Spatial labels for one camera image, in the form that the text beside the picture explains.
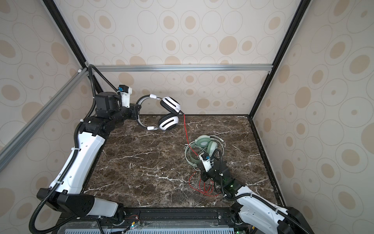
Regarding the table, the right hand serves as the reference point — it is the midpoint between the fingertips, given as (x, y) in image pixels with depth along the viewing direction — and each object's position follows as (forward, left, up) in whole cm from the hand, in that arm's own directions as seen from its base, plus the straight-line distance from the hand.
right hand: (199, 163), depth 81 cm
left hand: (+16, +27, +31) cm, 44 cm away
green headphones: (+18, -3, -7) cm, 20 cm away
